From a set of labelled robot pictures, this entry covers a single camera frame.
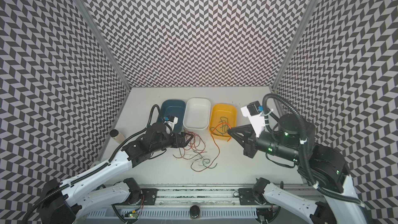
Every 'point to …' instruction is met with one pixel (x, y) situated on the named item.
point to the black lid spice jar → (117, 136)
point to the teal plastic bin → (174, 108)
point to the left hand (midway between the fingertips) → (188, 136)
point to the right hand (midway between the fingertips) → (229, 130)
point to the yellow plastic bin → (222, 110)
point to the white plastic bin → (197, 113)
